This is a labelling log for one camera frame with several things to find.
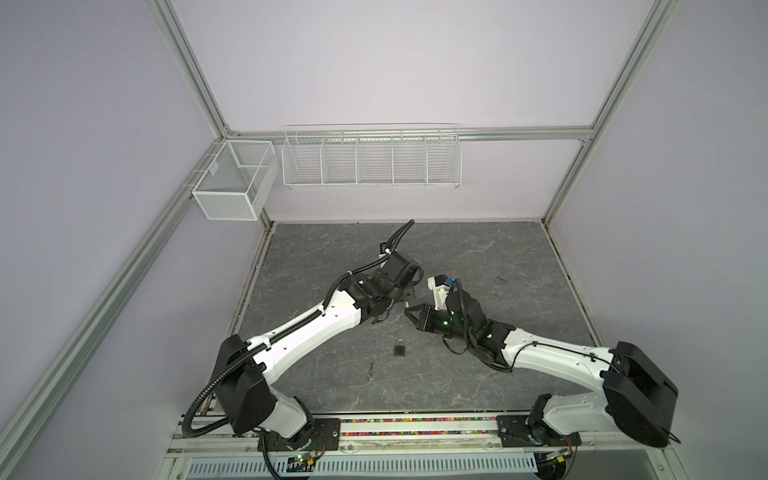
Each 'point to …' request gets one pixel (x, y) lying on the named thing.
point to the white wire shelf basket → (371, 156)
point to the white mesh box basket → (239, 181)
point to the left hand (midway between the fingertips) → (405, 287)
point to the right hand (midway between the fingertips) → (403, 314)
